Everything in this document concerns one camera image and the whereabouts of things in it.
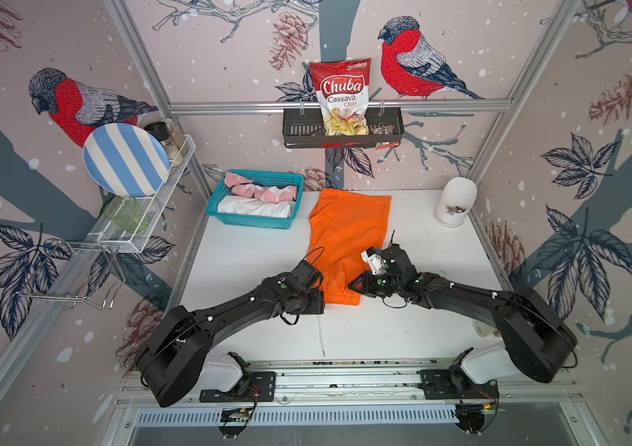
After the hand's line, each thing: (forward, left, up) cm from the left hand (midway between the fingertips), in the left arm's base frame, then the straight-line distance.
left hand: (323, 300), depth 84 cm
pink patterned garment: (+49, +33, +2) cm, 59 cm away
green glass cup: (+11, +50, +29) cm, 59 cm away
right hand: (+4, -8, +3) cm, 9 cm away
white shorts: (+40, +33, 0) cm, 52 cm away
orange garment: (+32, -8, -4) cm, 33 cm away
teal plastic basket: (+54, +24, +2) cm, 59 cm away
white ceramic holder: (+39, -52, +6) cm, 65 cm away
